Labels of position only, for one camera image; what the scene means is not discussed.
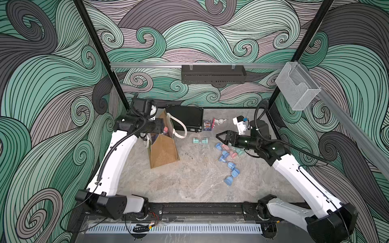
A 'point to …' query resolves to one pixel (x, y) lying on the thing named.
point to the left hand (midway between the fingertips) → (158, 123)
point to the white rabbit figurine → (220, 121)
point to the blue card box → (207, 124)
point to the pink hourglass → (165, 130)
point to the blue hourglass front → (228, 180)
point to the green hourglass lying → (196, 140)
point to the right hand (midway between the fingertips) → (220, 138)
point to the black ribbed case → (191, 117)
